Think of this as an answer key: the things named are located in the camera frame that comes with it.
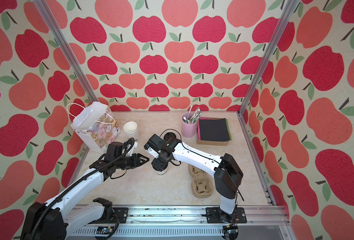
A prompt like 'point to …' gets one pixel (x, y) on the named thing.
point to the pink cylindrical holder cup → (188, 130)
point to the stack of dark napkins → (212, 129)
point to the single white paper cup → (161, 173)
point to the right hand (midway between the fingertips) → (163, 161)
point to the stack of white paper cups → (130, 128)
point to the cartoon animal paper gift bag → (94, 124)
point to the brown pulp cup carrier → (202, 185)
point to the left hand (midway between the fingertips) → (148, 161)
